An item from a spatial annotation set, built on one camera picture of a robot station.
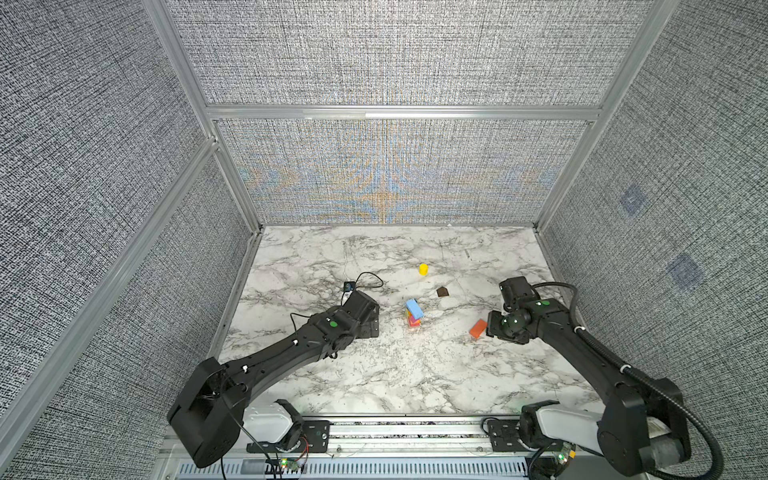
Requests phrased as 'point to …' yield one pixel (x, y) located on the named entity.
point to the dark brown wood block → (442, 291)
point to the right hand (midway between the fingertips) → (495, 328)
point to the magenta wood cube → (413, 319)
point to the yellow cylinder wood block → (423, 269)
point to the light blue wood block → (414, 308)
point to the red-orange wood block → (478, 328)
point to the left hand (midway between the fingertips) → (361, 322)
